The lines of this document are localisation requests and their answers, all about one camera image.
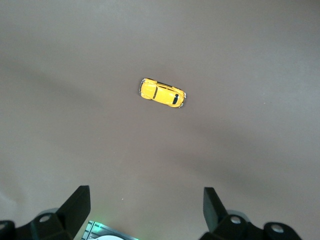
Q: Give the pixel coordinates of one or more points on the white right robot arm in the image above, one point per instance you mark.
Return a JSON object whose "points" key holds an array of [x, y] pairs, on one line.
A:
{"points": [[117, 237]]}

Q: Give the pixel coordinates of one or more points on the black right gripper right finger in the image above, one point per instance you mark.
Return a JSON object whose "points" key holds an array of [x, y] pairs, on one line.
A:
{"points": [[225, 227]]}

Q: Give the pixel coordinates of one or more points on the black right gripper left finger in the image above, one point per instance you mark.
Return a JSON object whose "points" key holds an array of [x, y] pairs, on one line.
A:
{"points": [[62, 225]]}

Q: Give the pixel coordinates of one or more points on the yellow beetle toy car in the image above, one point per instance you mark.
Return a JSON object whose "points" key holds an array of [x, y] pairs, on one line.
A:
{"points": [[162, 93]]}

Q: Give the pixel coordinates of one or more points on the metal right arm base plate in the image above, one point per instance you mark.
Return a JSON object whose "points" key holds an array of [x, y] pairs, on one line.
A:
{"points": [[100, 228]]}

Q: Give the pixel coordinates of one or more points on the brown table cover sheet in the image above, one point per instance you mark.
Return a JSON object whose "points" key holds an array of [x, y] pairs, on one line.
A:
{"points": [[160, 150]]}

